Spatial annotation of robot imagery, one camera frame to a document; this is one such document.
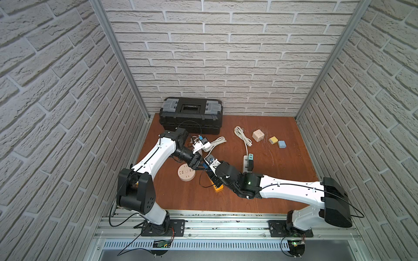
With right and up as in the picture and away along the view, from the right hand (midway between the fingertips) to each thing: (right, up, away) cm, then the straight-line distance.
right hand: (214, 166), depth 76 cm
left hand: (-3, +1, -1) cm, 3 cm away
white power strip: (+18, -2, +17) cm, 25 cm away
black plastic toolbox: (-10, +26, +22) cm, 36 cm away
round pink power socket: (-16, -7, +14) cm, 23 cm away
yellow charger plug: (+39, +11, +29) cm, 50 cm away
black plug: (+20, -2, +12) cm, 24 cm away
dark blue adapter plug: (-4, +2, -9) cm, 10 cm away
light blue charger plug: (+44, +8, +27) cm, 52 cm away
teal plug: (+21, +2, +15) cm, 26 cm away
